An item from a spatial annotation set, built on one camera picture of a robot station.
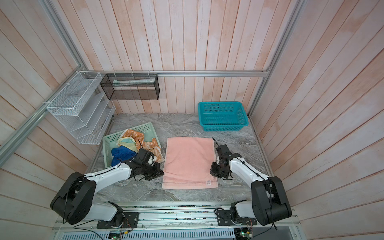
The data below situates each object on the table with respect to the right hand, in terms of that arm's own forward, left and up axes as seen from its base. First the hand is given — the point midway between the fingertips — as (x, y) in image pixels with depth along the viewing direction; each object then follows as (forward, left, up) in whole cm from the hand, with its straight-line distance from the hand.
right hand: (213, 173), depth 88 cm
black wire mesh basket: (+53, +57, +24) cm, 81 cm away
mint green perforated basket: (+20, +70, +1) cm, 73 cm away
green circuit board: (-30, -14, -2) cm, 33 cm away
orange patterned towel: (+18, +41, +1) cm, 44 cm away
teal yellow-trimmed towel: (+17, +54, +6) cm, 57 cm away
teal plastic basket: (+49, -11, -1) cm, 50 cm away
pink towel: (+6, +16, 0) cm, 17 cm away
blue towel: (+8, +57, +6) cm, 58 cm away
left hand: (-3, +29, +2) cm, 29 cm away
